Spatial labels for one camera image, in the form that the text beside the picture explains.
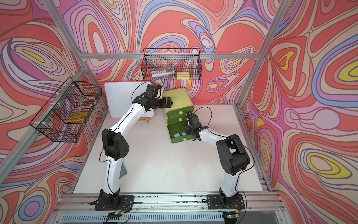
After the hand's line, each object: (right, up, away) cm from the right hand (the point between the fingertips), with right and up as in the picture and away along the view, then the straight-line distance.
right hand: (191, 128), depth 98 cm
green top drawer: (-8, +12, -7) cm, 16 cm away
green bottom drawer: (-8, +1, -2) cm, 9 cm away
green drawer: (-10, +7, -2) cm, 13 cm away
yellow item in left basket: (-62, +8, -26) cm, 68 cm away
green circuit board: (-43, -44, -26) cm, 67 cm away
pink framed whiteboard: (-54, +24, +6) cm, 59 cm away
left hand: (-16, +18, -6) cm, 25 cm away
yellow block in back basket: (-6, +36, -7) cm, 37 cm away
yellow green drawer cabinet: (-8, +21, -2) cm, 22 cm away
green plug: (-11, -5, +1) cm, 12 cm away
